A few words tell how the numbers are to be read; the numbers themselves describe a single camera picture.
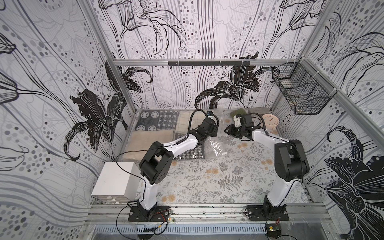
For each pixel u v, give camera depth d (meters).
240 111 1.16
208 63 0.90
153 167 0.50
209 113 0.78
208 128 0.71
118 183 0.70
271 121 1.08
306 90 0.88
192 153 0.89
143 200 0.60
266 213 0.65
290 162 0.49
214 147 0.84
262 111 1.16
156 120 1.07
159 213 0.73
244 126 0.76
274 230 0.70
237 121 0.87
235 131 0.86
